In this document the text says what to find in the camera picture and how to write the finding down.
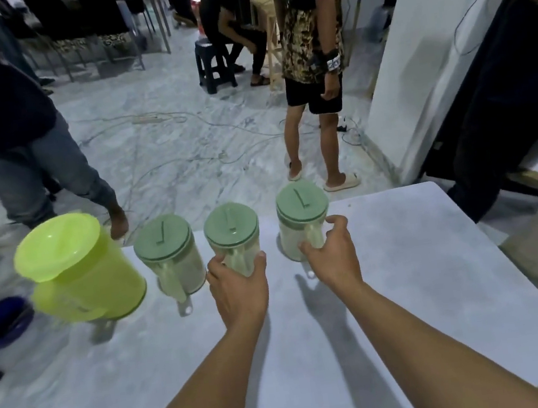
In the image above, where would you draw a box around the person's left hand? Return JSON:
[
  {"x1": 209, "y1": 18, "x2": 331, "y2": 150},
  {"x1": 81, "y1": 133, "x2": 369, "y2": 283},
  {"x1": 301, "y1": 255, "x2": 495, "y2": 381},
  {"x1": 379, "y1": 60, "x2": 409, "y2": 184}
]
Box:
[{"x1": 204, "y1": 248, "x2": 277, "y2": 334}]

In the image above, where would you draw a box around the person's right hand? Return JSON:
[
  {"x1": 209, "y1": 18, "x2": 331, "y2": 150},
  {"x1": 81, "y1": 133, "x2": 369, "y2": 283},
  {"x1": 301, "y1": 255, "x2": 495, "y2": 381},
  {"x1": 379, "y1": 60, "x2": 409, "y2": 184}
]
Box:
[{"x1": 296, "y1": 212, "x2": 365, "y2": 297}]

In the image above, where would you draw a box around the clear jug with green lid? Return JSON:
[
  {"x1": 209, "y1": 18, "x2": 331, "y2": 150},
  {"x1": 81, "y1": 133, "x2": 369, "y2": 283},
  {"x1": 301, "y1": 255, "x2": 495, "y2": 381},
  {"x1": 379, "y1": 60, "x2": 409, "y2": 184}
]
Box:
[
  {"x1": 273, "y1": 177, "x2": 337, "y2": 265},
  {"x1": 130, "y1": 210, "x2": 212, "y2": 323},
  {"x1": 200, "y1": 199, "x2": 267, "y2": 283}
]

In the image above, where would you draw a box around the person's right forearm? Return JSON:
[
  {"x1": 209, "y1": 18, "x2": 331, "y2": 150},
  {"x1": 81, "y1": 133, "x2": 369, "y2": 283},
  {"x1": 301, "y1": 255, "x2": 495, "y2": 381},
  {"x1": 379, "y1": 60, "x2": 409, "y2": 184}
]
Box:
[{"x1": 319, "y1": 253, "x2": 538, "y2": 408}]

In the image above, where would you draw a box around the person's left forearm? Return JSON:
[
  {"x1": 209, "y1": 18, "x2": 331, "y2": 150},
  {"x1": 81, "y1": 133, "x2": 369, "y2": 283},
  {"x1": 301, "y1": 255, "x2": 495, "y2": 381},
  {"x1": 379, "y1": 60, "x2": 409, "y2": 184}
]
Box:
[{"x1": 102, "y1": 311, "x2": 284, "y2": 408}]

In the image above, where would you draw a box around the white slide sandal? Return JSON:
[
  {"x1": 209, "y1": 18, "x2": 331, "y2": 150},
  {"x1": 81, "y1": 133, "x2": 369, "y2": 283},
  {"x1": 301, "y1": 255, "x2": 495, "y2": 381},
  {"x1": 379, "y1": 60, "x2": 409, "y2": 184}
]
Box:
[
  {"x1": 285, "y1": 157, "x2": 307, "y2": 183},
  {"x1": 321, "y1": 170, "x2": 363, "y2": 193}
]

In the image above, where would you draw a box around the lime green plastic pitcher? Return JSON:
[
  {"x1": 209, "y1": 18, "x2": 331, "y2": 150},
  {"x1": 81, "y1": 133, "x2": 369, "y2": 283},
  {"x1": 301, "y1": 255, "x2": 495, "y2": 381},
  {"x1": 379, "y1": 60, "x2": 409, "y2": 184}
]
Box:
[{"x1": 7, "y1": 203, "x2": 152, "y2": 333}]

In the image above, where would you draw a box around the black wrist tracker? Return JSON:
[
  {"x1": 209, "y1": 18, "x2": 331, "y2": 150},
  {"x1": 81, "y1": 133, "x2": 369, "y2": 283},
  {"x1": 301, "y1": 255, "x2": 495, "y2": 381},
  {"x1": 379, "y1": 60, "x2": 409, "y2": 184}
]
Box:
[{"x1": 319, "y1": 48, "x2": 345, "y2": 75}]

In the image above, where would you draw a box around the dark plastic stool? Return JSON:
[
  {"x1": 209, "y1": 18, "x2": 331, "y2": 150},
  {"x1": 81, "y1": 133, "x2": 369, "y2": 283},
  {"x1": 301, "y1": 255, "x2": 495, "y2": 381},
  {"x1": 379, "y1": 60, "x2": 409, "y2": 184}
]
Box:
[{"x1": 192, "y1": 34, "x2": 240, "y2": 96}]

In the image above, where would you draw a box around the white board panel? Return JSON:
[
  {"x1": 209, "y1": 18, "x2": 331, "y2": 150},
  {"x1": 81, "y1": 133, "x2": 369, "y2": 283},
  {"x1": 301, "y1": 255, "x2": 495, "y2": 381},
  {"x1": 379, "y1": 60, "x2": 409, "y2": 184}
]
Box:
[{"x1": 349, "y1": 0, "x2": 538, "y2": 190}]

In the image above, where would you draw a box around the dark blue bowl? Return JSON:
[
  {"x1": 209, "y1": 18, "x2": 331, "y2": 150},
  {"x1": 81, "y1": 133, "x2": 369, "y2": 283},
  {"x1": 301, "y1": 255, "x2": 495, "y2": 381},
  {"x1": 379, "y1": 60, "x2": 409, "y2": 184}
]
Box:
[{"x1": 0, "y1": 293, "x2": 39, "y2": 349}]

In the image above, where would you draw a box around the grey metal table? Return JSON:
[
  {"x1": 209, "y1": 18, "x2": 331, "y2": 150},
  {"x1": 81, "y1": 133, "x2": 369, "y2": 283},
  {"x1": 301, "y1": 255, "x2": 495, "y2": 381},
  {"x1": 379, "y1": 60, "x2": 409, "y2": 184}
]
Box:
[{"x1": 116, "y1": 0, "x2": 175, "y2": 61}]

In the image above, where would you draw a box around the row of dark chairs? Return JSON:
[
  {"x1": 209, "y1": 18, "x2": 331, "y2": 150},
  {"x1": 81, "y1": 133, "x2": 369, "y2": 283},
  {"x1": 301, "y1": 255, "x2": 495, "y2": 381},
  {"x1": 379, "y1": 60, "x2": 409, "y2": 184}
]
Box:
[{"x1": 18, "y1": 0, "x2": 154, "y2": 89}]

